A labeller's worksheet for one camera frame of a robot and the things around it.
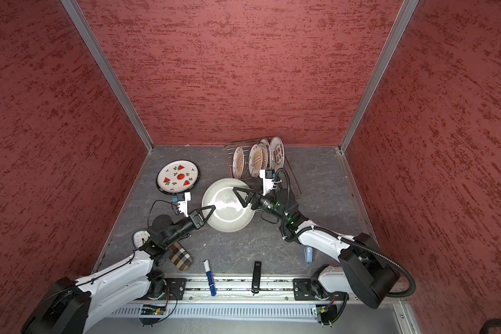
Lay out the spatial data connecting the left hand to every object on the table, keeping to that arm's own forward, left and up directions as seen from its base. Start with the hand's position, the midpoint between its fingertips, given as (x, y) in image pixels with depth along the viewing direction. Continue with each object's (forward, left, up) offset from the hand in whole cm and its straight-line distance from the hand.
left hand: (216, 211), depth 77 cm
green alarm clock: (-6, +32, -11) cm, 34 cm away
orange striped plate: (+33, -15, -7) cm, 37 cm away
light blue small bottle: (-10, -36, -13) cm, 40 cm away
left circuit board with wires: (-30, +23, -19) cm, 42 cm away
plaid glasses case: (-13, +14, -12) cm, 23 cm away
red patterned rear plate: (+37, -26, -6) cm, 45 cm away
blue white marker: (-20, +2, -15) cm, 25 cm away
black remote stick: (-21, -16, -13) cm, 30 cm away
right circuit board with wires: (-30, -41, -16) cm, 53 cm away
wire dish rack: (+35, -10, -9) cm, 37 cm away
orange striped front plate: (+31, -6, -8) cm, 33 cm away
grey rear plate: (+39, -20, 0) cm, 44 cm away
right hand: (+4, -8, +8) cm, 12 cm away
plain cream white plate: (-1, -5, 0) cm, 5 cm away
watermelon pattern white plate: (+27, +26, -15) cm, 40 cm away
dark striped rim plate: (+17, +23, -15) cm, 32 cm away
